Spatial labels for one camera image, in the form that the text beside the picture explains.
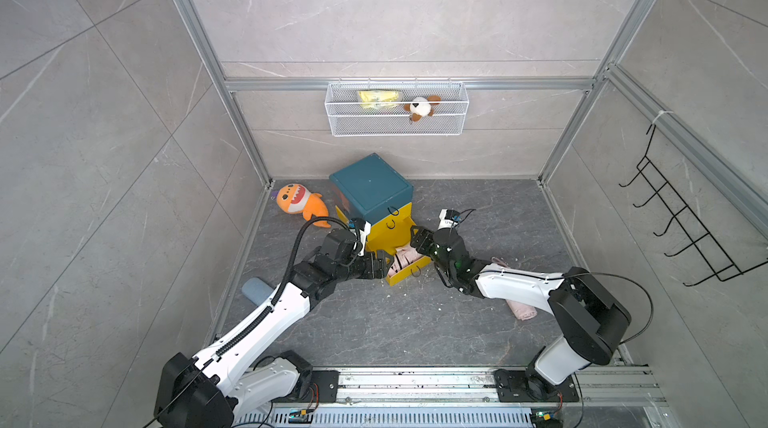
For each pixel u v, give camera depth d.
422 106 0.86
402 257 0.93
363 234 0.70
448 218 0.78
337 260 0.58
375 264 0.68
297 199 1.04
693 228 0.65
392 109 0.89
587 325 0.45
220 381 0.39
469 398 0.73
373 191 0.86
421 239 0.78
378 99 0.84
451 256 0.67
